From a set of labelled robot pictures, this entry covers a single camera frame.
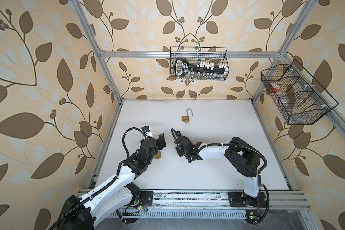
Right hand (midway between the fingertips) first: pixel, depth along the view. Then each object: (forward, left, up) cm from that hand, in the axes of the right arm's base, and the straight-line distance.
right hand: (180, 146), depth 94 cm
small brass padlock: (-6, +14, +1) cm, 16 cm away
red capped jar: (+18, -55, +33) cm, 67 cm away
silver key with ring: (+19, -6, +1) cm, 20 cm away
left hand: (-1, +12, +17) cm, 21 cm away
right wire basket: (+7, -62, +34) cm, 71 cm away
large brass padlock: (+24, -6, 0) cm, 24 cm away
